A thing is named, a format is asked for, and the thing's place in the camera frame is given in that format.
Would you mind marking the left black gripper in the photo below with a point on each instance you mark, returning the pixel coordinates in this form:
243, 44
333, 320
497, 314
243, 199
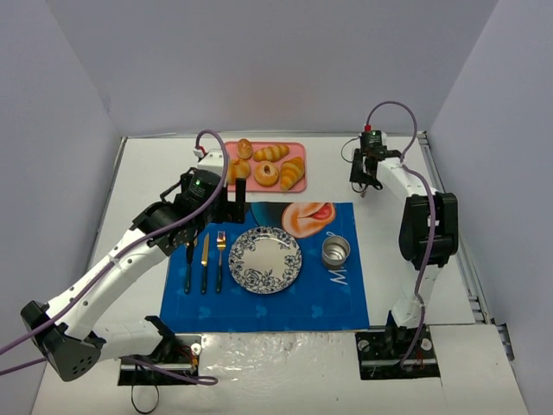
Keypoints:
229, 207

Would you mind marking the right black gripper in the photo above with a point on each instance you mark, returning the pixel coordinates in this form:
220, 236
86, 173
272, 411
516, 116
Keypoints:
360, 171

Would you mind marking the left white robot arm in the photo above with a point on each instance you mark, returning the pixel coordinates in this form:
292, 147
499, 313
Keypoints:
66, 328

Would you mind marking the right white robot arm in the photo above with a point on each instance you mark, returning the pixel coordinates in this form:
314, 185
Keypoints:
428, 234

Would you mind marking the round striped bun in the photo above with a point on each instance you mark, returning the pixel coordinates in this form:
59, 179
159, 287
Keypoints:
237, 169

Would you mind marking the sugared donut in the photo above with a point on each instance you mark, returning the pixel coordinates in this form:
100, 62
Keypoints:
266, 174

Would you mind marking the small round bun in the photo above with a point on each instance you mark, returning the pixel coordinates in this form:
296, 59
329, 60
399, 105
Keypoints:
244, 149

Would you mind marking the pink tray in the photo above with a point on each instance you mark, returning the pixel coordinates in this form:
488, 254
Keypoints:
295, 149

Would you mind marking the upper striped croissant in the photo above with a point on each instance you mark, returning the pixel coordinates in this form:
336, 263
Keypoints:
271, 153

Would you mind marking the striped croissant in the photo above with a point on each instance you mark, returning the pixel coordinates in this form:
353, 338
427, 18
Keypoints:
292, 171
271, 153

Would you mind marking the right striped croissant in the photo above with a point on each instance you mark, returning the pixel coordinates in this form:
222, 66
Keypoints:
292, 171

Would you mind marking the blue floral plate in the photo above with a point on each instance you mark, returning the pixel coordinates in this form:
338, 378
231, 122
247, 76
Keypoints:
265, 260

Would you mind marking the metal cup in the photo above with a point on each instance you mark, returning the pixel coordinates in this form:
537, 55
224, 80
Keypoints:
335, 251

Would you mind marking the blue cartoon placemat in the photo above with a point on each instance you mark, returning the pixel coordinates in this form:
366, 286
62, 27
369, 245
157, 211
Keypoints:
319, 300

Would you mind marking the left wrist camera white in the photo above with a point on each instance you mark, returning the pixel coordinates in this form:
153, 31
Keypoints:
210, 160

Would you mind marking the gold fork green handle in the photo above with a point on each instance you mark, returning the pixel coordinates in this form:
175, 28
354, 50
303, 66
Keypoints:
221, 245

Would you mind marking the gold knife green handle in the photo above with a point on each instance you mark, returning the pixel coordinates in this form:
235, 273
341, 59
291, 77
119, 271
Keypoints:
204, 264

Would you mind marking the gold spoon green handle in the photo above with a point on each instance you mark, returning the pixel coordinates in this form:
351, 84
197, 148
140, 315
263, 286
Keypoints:
189, 259

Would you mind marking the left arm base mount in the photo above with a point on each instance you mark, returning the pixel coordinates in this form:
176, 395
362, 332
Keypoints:
181, 357

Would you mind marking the aluminium rail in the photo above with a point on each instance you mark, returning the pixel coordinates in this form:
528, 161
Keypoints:
471, 281

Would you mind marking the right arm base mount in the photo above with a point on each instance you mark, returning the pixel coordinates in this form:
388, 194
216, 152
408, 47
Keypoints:
384, 353

